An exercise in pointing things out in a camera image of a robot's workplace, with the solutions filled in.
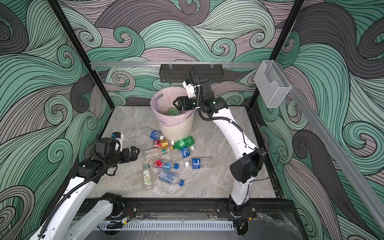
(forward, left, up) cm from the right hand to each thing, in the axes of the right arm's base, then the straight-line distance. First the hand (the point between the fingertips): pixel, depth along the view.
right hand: (180, 101), depth 74 cm
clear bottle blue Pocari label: (-1, +18, -30) cm, 35 cm away
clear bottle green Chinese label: (-30, +18, -28) cm, 45 cm away
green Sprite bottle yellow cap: (-7, -1, -30) cm, 31 cm away
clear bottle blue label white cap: (-20, -11, -29) cm, 37 cm away
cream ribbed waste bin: (-4, 0, -21) cm, 21 cm away
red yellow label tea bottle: (-8, +13, -29) cm, 33 cm away
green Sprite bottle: (+9, +6, -18) cm, 21 cm away
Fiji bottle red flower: (-22, +9, -29) cm, 38 cm away
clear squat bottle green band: (-13, +16, -33) cm, 39 cm away
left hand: (-19, +25, -17) cm, 36 cm away
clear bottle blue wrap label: (-14, -2, -29) cm, 32 cm away
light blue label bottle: (-28, +7, -30) cm, 42 cm away
